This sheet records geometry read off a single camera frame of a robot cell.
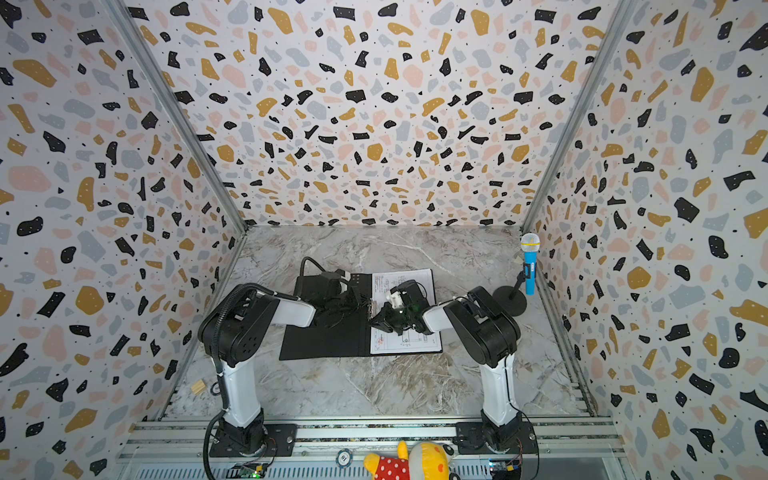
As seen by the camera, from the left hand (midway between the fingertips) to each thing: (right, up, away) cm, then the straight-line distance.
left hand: (372, 294), depth 97 cm
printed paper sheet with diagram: (+4, -14, -5) cm, 15 cm away
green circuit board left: (-26, -38, -27) cm, 53 cm away
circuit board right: (+35, -39, -25) cm, 58 cm away
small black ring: (-42, -24, -15) cm, 51 cm away
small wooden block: (-46, -23, -16) cm, 54 cm away
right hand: (-2, -7, -5) cm, 9 cm away
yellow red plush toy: (+15, -33, -31) cm, 48 cm away
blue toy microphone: (+45, +16, -16) cm, 50 cm away
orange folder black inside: (-3, -13, -5) cm, 14 cm away
